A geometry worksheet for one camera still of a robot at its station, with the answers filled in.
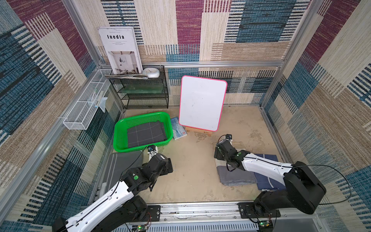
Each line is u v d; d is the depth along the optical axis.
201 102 0.92
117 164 0.89
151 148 0.67
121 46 0.78
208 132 0.99
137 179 0.50
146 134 1.02
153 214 0.73
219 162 0.89
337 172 0.65
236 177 0.83
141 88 0.98
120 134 1.01
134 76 0.80
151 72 0.90
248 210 0.74
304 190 0.42
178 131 1.04
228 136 0.79
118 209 0.59
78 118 0.70
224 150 0.68
